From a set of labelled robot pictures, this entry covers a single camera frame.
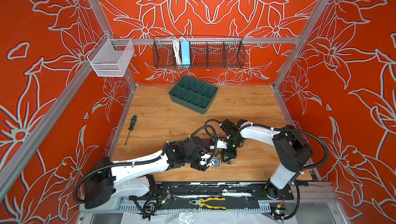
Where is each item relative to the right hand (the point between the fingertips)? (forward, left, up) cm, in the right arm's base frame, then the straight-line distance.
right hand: (222, 156), depth 84 cm
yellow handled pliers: (-21, +13, +1) cm, 25 cm away
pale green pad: (-22, +52, +4) cm, 56 cm away
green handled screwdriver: (+19, +56, +2) cm, 59 cm away
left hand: (-2, +8, +11) cm, 13 cm away
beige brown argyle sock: (-2, 0, +5) cm, 5 cm away
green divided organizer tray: (+43, +16, +6) cm, 46 cm away
